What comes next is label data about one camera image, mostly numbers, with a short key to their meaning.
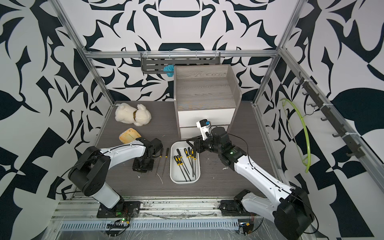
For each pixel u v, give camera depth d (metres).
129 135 0.97
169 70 0.91
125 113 0.99
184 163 0.89
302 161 0.68
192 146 0.70
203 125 0.67
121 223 0.73
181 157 0.91
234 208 0.67
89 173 0.45
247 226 0.71
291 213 0.39
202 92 0.83
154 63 0.99
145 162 0.73
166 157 0.91
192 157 0.91
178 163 0.89
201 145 0.66
